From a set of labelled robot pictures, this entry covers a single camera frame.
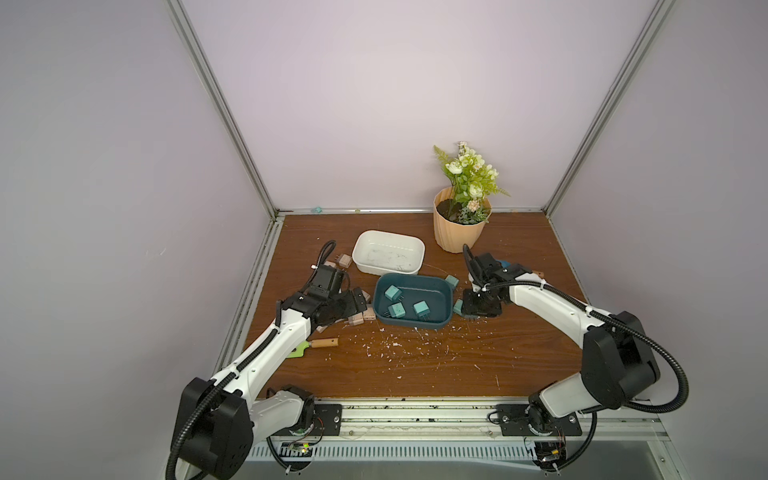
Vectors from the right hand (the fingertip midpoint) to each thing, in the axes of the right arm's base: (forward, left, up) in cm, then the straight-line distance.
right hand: (467, 307), depth 86 cm
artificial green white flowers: (+30, -2, +21) cm, 37 cm away
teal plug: (+12, +3, -4) cm, 13 cm away
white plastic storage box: (+24, +28, -6) cm, 37 cm away
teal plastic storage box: (+4, +16, -5) cm, 17 cm away
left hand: (-1, +32, +4) cm, 32 cm away
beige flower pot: (+27, +1, +8) cm, 28 cm away
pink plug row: (-2, +33, -5) cm, 34 cm away
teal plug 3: (0, +21, -4) cm, 21 cm away
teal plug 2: (+7, +22, -4) cm, 23 cm away
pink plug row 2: (-1, +30, -4) cm, 30 cm away
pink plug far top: (+19, +40, -4) cm, 45 cm away
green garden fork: (-10, +41, -5) cm, 42 cm away
